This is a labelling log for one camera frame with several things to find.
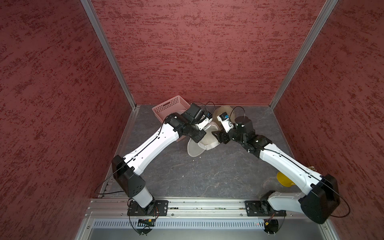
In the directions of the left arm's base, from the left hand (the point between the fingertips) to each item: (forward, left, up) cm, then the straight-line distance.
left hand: (197, 136), depth 75 cm
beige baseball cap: (+30, -16, -12) cm, 36 cm away
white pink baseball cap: (+5, -7, -15) cm, 18 cm away
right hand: (+4, -10, -1) cm, 11 cm away
